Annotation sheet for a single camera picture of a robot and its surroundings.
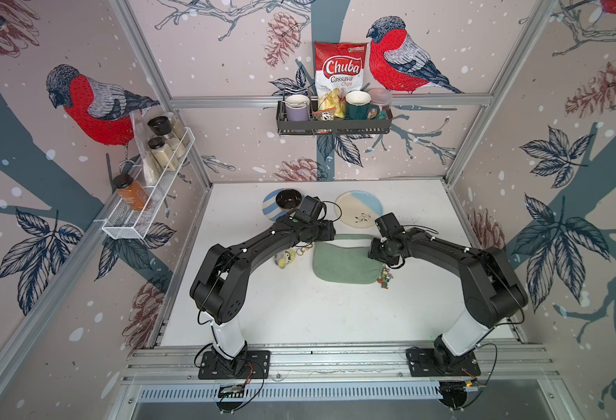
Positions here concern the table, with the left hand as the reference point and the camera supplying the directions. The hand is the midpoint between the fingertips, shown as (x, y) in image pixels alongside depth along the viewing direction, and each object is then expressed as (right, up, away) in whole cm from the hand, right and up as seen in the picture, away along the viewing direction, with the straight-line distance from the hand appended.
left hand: (334, 227), depth 90 cm
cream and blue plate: (+12, +6, +22) cm, 26 cm away
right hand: (+14, -10, +5) cm, 18 cm away
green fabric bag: (+5, -12, +4) cm, 14 cm away
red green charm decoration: (+18, -17, 0) cm, 25 cm away
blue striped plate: (-26, +6, +22) cm, 34 cm away
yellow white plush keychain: (-17, -11, +1) cm, 20 cm away
